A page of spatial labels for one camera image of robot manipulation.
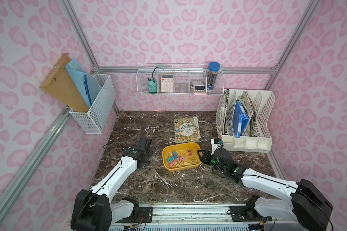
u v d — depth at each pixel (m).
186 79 1.03
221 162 0.62
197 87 0.88
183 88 0.96
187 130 1.07
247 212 0.64
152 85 0.91
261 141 0.98
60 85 0.67
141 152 0.61
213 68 0.84
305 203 0.41
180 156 0.92
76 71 0.66
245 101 0.93
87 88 0.67
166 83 0.95
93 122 0.73
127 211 0.61
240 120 0.86
